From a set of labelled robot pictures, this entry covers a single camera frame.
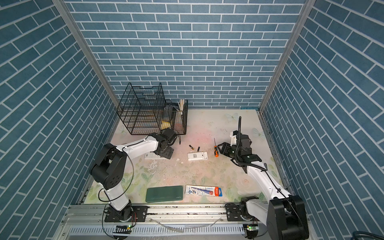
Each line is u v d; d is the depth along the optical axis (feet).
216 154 3.07
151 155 3.07
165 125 3.57
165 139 2.30
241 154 2.14
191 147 3.24
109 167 1.56
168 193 2.60
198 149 3.23
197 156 3.07
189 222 2.42
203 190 2.64
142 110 3.92
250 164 1.86
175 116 3.85
